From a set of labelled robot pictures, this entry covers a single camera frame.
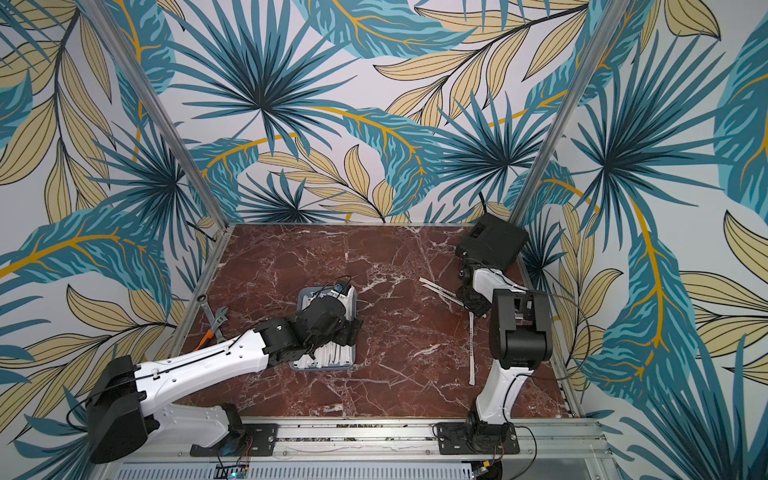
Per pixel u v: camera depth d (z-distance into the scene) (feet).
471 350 2.89
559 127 2.93
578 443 2.46
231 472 2.35
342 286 2.22
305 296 3.21
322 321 1.87
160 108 2.79
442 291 3.31
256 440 2.40
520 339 1.67
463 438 2.41
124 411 1.25
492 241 3.63
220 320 3.03
